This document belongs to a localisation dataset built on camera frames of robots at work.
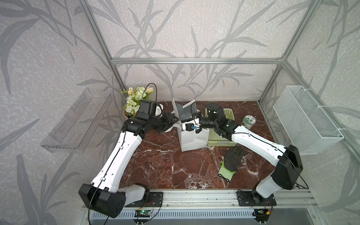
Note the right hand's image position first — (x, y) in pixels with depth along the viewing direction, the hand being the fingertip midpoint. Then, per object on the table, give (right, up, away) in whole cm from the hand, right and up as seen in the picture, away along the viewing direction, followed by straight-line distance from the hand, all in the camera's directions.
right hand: (183, 116), depth 73 cm
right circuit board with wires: (+42, -52, 0) cm, 66 cm away
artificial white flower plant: (-29, +10, +6) cm, 31 cm away
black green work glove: (+31, -26, +16) cm, 43 cm away
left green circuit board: (-21, -50, -2) cm, 54 cm away
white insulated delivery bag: (+5, -12, +9) cm, 15 cm away
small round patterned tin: (+45, -4, +26) cm, 52 cm away
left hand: (-3, -2, -2) cm, 5 cm away
